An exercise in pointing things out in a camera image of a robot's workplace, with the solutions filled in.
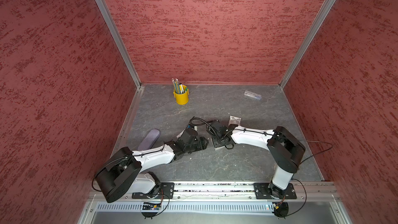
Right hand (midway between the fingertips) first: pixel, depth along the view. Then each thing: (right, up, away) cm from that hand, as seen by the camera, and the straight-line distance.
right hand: (218, 145), depth 90 cm
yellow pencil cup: (-24, +27, +16) cm, 40 cm away
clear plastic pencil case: (+27, +32, +26) cm, 49 cm away
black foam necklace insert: (+12, +13, +9) cm, 20 cm away
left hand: (-8, +1, -5) cm, 9 cm away
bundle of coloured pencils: (-26, +36, +13) cm, 46 cm away
